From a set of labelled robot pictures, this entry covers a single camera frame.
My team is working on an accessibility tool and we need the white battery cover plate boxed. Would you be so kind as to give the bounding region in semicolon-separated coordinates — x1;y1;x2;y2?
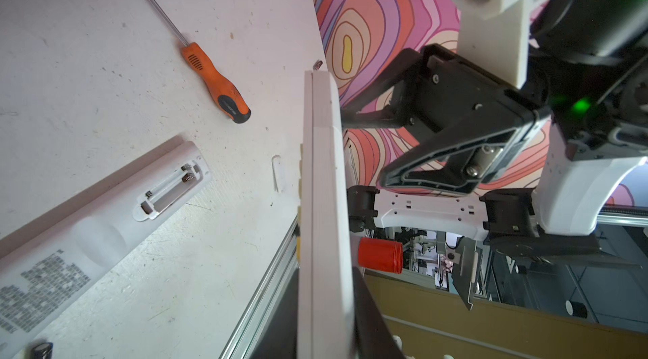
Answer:
297;70;356;358

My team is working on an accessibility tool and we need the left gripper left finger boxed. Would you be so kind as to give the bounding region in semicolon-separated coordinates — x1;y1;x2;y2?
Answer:
250;269;300;359

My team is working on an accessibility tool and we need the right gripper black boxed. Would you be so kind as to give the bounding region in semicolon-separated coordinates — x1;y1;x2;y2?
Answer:
341;45;550;195

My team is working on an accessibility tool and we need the black silver AAA battery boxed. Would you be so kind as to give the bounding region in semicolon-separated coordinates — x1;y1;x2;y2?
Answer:
29;341;54;359

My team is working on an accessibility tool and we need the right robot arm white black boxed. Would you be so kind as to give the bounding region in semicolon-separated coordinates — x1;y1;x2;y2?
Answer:
341;0;647;259

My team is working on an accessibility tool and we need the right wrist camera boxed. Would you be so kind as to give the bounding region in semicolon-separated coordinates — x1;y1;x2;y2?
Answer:
452;0;548;89

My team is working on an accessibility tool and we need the red cap outside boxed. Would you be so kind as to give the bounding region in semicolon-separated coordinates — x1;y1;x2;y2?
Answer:
357;237;403;274

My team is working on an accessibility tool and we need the aluminium front rail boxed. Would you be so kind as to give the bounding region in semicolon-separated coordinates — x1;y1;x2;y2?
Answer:
219;220;299;358

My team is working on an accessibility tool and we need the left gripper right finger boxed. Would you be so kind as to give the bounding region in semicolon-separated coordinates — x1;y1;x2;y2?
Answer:
352;267;405;359

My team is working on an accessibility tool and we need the white remote control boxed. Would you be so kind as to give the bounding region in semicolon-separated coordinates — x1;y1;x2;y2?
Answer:
1;141;212;358

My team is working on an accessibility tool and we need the orange handled screwdriver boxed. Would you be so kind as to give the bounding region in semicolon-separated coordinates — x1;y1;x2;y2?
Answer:
147;0;251;124

